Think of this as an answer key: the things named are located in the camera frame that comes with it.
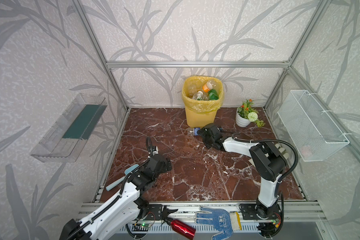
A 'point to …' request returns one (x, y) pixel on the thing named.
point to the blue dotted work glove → (221, 220)
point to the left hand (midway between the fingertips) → (165, 156)
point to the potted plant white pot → (246, 114)
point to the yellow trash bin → (200, 113)
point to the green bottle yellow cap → (213, 94)
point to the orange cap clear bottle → (211, 84)
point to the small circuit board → (144, 225)
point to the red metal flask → (181, 228)
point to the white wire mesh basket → (313, 134)
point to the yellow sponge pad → (236, 222)
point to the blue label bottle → (193, 131)
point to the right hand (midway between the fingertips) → (199, 130)
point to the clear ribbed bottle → (200, 96)
